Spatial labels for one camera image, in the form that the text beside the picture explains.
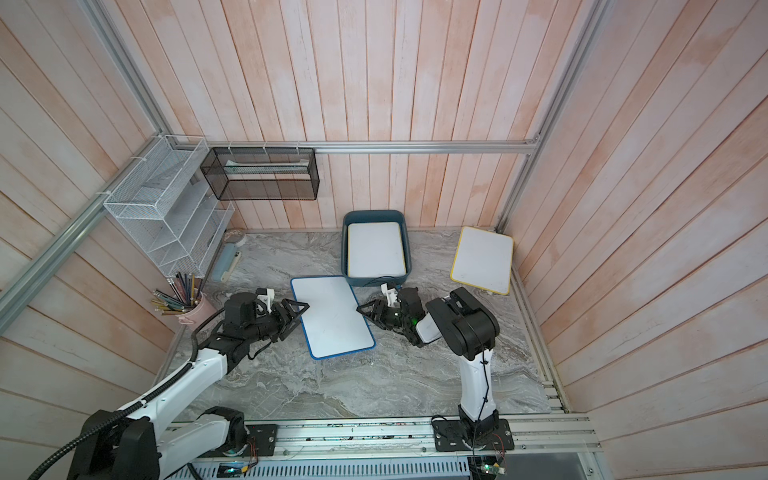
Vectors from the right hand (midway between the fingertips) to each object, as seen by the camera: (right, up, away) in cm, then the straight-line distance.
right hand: (359, 313), depth 94 cm
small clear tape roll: (-52, +27, +24) cm, 64 cm away
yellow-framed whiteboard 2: (+47, +17, +20) cm, 54 cm away
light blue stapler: (-49, +17, +10) cm, 53 cm away
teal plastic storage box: (+5, +34, +20) cm, 40 cm away
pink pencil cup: (-47, +2, -6) cm, 47 cm away
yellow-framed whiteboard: (+5, +21, +16) cm, 27 cm away
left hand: (-14, +1, -11) cm, 18 cm away
